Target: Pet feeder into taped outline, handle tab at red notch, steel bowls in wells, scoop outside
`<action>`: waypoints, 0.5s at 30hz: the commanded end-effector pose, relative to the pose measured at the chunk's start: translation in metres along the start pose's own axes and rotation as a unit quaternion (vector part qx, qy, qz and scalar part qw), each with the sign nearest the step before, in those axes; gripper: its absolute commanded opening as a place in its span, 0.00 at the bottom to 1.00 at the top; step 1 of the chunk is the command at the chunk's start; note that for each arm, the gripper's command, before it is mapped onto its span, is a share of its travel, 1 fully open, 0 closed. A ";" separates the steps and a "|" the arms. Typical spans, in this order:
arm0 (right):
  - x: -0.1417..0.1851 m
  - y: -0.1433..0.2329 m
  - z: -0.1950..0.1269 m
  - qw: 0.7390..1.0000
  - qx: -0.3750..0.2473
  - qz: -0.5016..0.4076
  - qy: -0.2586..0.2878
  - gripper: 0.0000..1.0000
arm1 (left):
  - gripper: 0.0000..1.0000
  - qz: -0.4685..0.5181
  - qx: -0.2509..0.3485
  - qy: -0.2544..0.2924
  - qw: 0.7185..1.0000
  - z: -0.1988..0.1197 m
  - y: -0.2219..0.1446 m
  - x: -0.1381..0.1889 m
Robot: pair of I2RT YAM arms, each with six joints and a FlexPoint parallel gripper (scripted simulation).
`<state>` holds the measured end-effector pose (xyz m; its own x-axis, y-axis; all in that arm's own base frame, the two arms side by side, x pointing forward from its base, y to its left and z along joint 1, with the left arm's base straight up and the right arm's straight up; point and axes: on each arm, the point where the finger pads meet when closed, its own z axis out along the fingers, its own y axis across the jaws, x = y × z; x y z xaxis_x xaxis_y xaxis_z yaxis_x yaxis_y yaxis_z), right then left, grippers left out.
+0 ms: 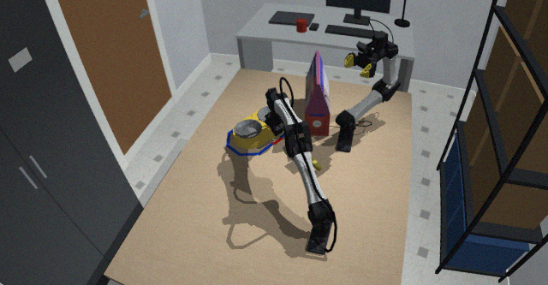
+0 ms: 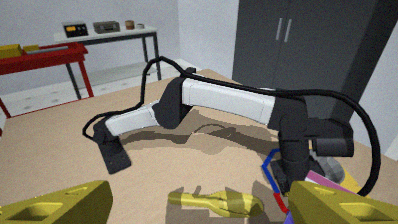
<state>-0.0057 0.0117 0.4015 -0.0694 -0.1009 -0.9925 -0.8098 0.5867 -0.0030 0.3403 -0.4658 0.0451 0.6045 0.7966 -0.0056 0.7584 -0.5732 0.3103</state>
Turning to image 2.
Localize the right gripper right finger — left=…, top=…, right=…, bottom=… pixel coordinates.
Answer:
left=288, top=181, right=398, bottom=224

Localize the yellow-green scoop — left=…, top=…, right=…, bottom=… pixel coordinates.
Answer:
left=168, top=191, right=263, bottom=218

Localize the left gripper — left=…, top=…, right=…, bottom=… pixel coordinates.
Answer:
left=270, top=155, right=325, bottom=197

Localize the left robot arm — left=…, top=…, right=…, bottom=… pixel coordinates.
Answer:
left=92, top=74, right=354, bottom=175

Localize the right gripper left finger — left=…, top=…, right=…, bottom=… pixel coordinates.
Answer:
left=0, top=181, right=113, bottom=224

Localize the dry cat food bag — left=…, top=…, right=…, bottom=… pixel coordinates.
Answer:
left=284, top=170, right=358, bottom=224

